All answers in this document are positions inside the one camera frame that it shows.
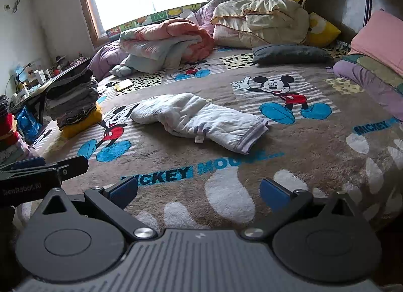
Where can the purple patchwork folded quilt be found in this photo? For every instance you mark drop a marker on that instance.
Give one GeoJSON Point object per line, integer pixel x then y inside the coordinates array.
{"type": "Point", "coordinates": [368, 78]}

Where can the dark desk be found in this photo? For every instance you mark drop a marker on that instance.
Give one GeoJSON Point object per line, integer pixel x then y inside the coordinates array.
{"type": "Point", "coordinates": [67, 73]}

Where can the pink pillow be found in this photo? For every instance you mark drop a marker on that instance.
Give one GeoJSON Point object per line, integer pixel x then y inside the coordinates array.
{"type": "Point", "coordinates": [381, 37]}

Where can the cartoon mouse printed blanket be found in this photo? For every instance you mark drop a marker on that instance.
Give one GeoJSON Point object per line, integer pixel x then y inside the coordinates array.
{"type": "Point", "coordinates": [314, 153]}

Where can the blue plastic bag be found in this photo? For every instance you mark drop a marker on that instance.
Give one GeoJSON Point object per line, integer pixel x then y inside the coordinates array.
{"type": "Point", "coordinates": [26, 123]}

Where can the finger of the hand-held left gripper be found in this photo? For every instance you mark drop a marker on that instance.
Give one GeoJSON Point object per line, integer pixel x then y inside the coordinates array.
{"type": "Point", "coordinates": [74, 167]}
{"type": "Point", "coordinates": [22, 163]}

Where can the colourful picture foam mat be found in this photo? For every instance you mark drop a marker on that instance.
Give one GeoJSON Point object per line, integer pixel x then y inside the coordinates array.
{"type": "Point", "coordinates": [148, 19]}

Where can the lilac blanket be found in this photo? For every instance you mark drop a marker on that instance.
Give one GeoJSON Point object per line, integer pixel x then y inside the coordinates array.
{"type": "Point", "coordinates": [105, 59]}

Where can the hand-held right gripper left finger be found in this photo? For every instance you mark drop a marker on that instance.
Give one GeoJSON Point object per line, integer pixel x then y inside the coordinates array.
{"type": "Point", "coordinates": [124, 192]}

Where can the cream satin pillow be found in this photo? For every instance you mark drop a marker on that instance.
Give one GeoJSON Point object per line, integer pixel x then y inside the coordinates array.
{"type": "Point", "coordinates": [261, 21]}

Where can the stack of folded clothes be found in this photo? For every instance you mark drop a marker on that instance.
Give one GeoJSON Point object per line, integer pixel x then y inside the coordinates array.
{"type": "Point", "coordinates": [74, 96]}

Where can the red folded cloth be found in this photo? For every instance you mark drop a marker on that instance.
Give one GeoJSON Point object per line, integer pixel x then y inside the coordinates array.
{"type": "Point", "coordinates": [8, 129]}

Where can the pink white folded quilt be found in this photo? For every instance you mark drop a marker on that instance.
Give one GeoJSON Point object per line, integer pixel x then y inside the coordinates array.
{"type": "Point", "coordinates": [167, 40]}

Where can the yellow plush pillow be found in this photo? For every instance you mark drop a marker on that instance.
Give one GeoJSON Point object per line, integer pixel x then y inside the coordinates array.
{"type": "Point", "coordinates": [83, 123]}

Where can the white fleece garment lilac trim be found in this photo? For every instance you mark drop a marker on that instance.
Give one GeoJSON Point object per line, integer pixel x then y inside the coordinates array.
{"type": "Point", "coordinates": [195, 115]}

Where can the cluster of small desk bottles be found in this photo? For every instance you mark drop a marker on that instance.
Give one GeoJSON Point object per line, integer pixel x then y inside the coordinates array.
{"type": "Point", "coordinates": [39, 76]}

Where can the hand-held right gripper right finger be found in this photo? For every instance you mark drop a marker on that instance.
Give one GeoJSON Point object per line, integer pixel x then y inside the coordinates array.
{"type": "Point", "coordinates": [274, 194]}

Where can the dark grey pillow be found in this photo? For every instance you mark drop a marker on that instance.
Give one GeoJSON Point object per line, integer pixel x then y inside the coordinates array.
{"type": "Point", "coordinates": [289, 54]}

